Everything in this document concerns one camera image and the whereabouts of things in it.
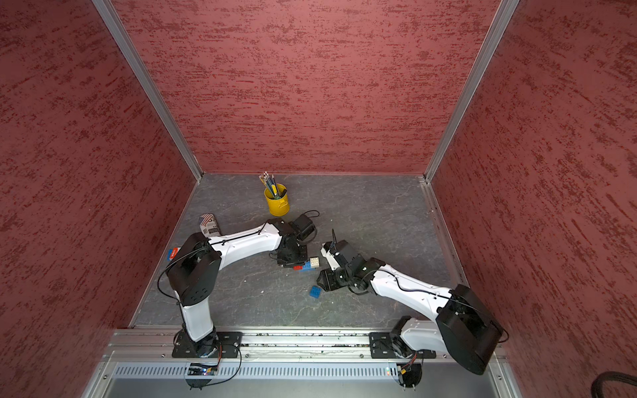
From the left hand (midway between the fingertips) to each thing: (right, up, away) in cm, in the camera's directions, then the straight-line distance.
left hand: (299, 268), depth 87 cm
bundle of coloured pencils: (-13, +32, +11) cm, 36 cm away
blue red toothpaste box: (-49, +4, +5) cm, 50 cm away
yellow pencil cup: (-11, +22, +14) cm, 28 cm away
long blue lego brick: (+3, 0, +2) cm, 4 cm away
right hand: (+9, -4, -5) cm, 11 cm away
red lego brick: (0, 0, 0) cm, 1 cm away
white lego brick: (+6, +2, +1) cm, 6 cm away
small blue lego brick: (+6, -7, -4) cm, 10 cm away
